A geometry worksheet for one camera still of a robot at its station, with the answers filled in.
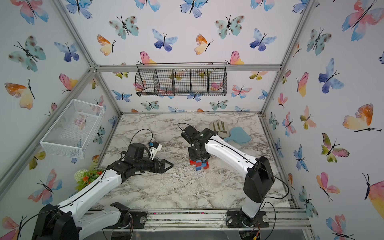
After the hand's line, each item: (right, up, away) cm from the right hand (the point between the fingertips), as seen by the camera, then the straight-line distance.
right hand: (197, 155), depth 80 cm
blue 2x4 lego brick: (+3, -7, +7) cm, 10 cm away
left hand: (-15, -4, -1) cm, 15 cm away
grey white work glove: (+18, +15, +31) cm, 39 cm away
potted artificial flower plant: (-53, -8, -10) cm, 54 cm away
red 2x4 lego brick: (-3, -4, +2) cm, 5 cm away
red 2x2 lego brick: (+6, -8, +9) cm, 14 cm away
